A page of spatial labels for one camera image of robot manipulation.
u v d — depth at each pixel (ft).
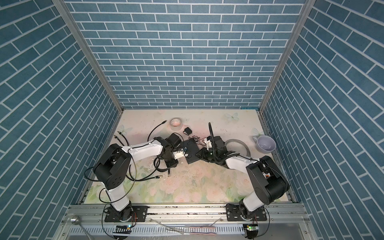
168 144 2.31
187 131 3.45
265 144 3.25
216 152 2.33
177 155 2.72
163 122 3.67
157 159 3.04
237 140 3.34
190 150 2.71
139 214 2.40
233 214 2.41
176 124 3.67
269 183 1.48
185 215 2.47
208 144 2.77
